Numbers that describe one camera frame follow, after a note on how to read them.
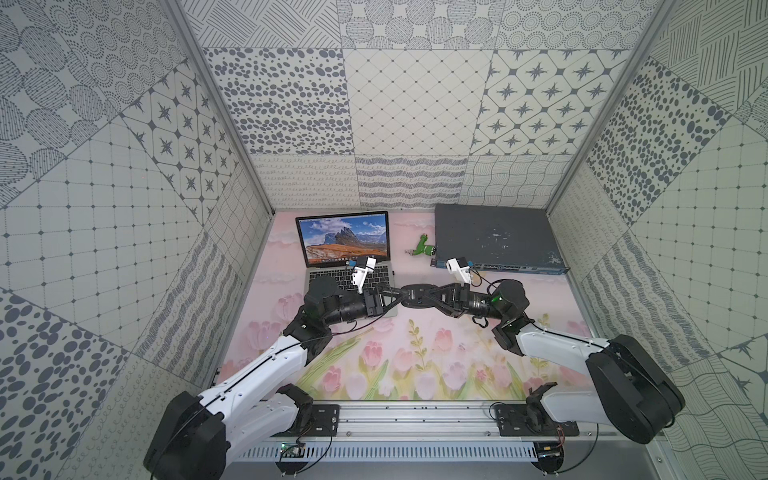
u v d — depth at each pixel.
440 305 0.69
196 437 0.39
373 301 0.63
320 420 0.74
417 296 0.69
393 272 1.03
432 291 0.70
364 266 0.68
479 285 0.73
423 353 0.86
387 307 0.63
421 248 1.07
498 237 1.08
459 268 0.73
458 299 0.67
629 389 0.42
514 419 0.73
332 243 0.98
